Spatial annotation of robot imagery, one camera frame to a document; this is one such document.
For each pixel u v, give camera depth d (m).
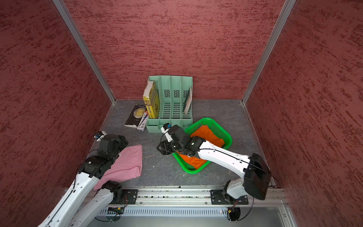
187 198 0.75
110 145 0.56
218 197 0.74
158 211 0.77
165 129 0.67
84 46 0.86
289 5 0.71
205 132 0.97
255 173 0.40
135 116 1.08
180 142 0.57
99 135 0.64
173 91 1.11
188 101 1.01
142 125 1.00
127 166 0.85
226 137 0.90
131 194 0.75
